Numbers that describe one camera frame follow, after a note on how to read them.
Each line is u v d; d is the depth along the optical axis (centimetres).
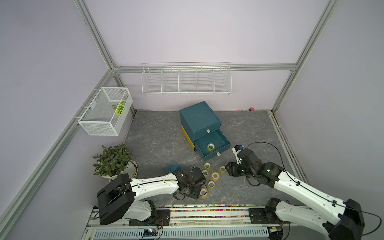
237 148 71
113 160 70
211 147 89
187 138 96
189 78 100
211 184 83
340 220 40
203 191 83
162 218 72
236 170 69
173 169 89
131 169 88
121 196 41
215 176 87
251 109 124
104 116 81
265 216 64
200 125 84
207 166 91
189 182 62
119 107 81
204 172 87
